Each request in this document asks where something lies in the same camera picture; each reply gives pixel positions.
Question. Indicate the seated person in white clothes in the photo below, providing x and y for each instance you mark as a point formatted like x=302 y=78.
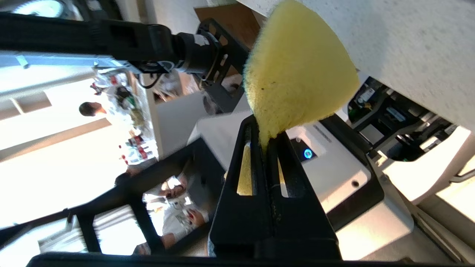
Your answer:
x=178 y=218

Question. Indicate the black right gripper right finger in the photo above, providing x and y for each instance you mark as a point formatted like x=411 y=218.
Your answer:
x=304 y=230

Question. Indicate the brown cardboard box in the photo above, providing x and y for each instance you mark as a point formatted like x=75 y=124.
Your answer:
x=237 y=20

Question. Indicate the person in white shirt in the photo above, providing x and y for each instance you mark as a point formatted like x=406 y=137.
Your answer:
x=89 y=108

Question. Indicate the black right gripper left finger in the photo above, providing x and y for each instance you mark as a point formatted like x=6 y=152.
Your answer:
x=241 y=222

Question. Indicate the yellow sponge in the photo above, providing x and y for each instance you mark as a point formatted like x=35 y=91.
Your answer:
x=297 y=66

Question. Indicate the black robot torso frame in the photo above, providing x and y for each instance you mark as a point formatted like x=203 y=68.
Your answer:
x=137 y=193

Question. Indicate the white robot base chassis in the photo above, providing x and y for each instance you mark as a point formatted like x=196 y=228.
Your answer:
x=345 y=174

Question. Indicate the black base wheel mechanism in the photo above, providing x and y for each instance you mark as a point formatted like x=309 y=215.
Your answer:
x=400 y=126

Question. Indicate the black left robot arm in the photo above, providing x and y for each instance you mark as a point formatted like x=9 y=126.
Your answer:
x=92 y=40

